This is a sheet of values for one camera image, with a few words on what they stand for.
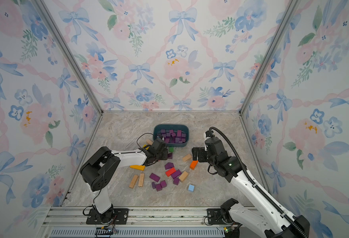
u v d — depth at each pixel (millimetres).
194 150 678
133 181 840
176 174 879
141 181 838
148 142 1010
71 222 761
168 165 909
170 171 893
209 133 648
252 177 469
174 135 1034
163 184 828
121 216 745
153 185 831
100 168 502
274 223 393
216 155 549
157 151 749
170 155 909
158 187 807
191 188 818
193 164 910
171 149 974
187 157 950
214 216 735
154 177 875
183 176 856
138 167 896
